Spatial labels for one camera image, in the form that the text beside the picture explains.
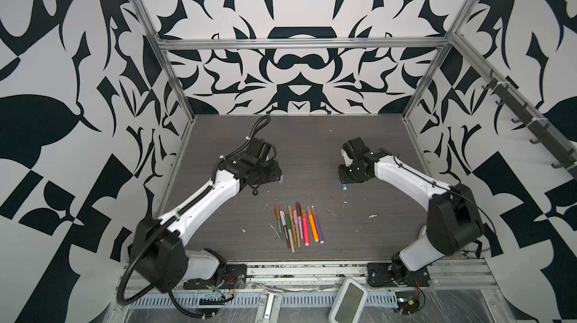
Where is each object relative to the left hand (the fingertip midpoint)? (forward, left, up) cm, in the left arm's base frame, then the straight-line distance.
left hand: (279, 169), depth 81 cm
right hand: (+1, -25, -8) cm, 26 cm away
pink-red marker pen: (-15, -9, -17) cm, 25 cm away
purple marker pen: (-15, -14, -17) cm, 26 cm away
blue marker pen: (0, -27, -16) cm, 31 cm away
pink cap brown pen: (-11, -1, -16) cm, 20 cm away
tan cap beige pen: (-16, -4, -16) cm, 24 cm away
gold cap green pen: (-11, +1, -16) cm, 20 cm away
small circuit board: (-39, -39, -18) cm, 58 cm away
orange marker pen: (-14, -12, -16) cm, 25 cm away
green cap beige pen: (-15, -3, -17) cm, 23 cm away
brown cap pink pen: (-12, -7, -16) cm, 21 cm away
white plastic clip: (-39, +4, -14) cm, 41 cm away
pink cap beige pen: (-13, -6, -16) cm, 22 cm away
